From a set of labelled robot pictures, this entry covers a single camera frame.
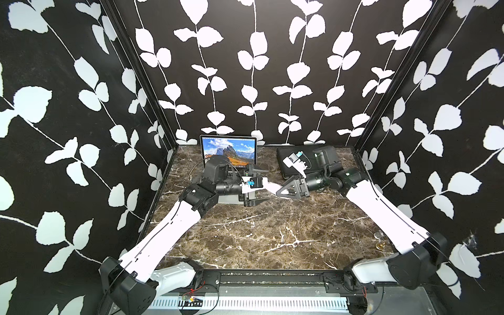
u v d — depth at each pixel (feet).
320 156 1.95
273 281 2.45
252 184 1.73
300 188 1.94
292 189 1.95
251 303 2.30
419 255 1.26
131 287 1.18
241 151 3.39
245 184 1.78
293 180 1.94
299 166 2.05
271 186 2.12
